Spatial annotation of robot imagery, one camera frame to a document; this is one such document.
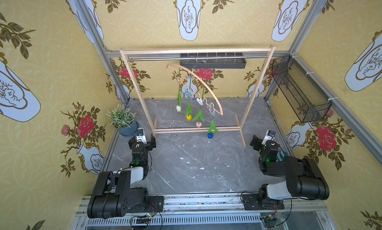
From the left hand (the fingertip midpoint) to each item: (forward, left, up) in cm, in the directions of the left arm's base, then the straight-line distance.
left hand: (144, 135), depth 89 cm
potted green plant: (+7, +13, +6) cm, 15 cm away
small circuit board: (-41, -4, -12) cm, 43 cm away
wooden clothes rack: (+7, -62, -6) cm, 62 cm away
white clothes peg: (+6, -33, +22) cm, 40 cm away
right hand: (-2, -72, -2) cm, 72 cm away
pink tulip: (+5, -33, +10) cm, 35 cm away
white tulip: (+19, -21, +13) cm, 31 cm away
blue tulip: (-1, -40, +8) cm, 41 cm away
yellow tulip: (+11, -27, +6) cm, 30 cm away
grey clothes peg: (-1, -38, +23) cm, 44 cm away
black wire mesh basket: (+9, -93, +18) cm, 96 cm away
